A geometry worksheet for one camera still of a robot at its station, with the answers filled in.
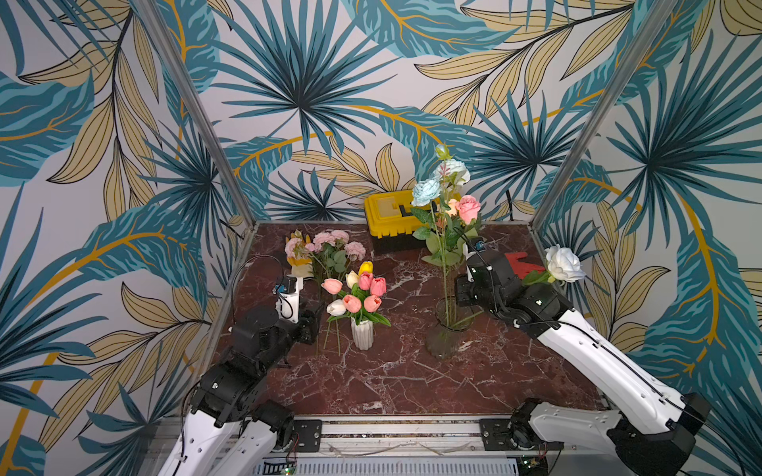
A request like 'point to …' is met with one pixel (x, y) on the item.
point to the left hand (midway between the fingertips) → (316, 307)
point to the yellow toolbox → (392, 219)
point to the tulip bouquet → (362, 296)
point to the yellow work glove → (301, 267)
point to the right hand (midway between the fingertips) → (460, 279)
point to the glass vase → (444, 335)
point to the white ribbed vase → (363, 333)
